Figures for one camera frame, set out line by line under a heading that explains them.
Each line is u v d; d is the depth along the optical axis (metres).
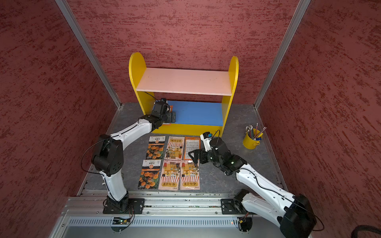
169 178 0.83
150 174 0.85
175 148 0.96
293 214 0.39
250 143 0.90
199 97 1.22
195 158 0.68
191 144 0.97
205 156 0.67
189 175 0.85
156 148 0.96
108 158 0.49
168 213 0.74
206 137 0.69
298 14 0.73
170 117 0.85
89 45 0.86
